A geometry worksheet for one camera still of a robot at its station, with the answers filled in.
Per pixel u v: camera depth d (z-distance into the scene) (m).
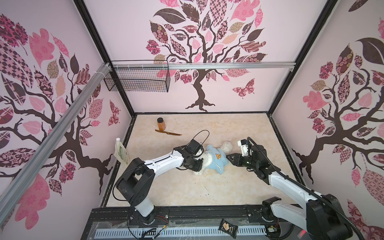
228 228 0.70
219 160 0.85
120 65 0.91
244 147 0.77
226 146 0.93
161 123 1.04
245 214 0.75
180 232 0.70
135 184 0.44
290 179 0.53
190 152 0.69
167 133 1.08
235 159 0.76
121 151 0.87
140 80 1.22
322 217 0.40
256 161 0.66
